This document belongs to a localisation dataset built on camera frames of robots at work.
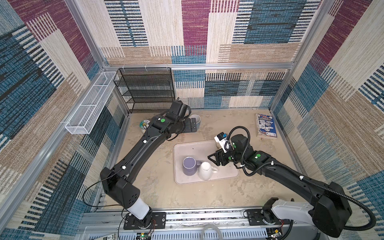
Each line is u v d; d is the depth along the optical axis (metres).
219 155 0.69
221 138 0.70
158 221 0.73
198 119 1.02
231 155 0.67
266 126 1.08
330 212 0.40
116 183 0.40
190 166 0.83
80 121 0.70
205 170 0.79
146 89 1.08
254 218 0.73
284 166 0.51
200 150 0.99
